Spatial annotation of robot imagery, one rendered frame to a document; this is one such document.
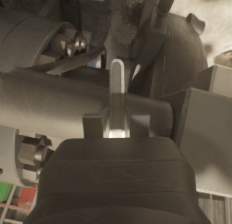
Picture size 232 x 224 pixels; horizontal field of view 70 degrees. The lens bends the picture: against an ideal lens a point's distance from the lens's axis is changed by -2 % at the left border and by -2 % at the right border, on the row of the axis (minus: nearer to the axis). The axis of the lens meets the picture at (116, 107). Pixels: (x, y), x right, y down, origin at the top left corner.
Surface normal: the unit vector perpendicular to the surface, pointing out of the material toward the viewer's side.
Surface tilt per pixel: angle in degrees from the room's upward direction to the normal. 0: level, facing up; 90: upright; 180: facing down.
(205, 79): 90
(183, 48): 91
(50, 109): 63
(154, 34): 5
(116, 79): 49
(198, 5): 0
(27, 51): 89
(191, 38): 98
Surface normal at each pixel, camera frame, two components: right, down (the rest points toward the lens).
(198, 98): 0.07, -0.04
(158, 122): 0.11, -0.27
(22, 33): 0.17, -0.54
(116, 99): -0.01, 0.26
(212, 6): -0.18, 0.88
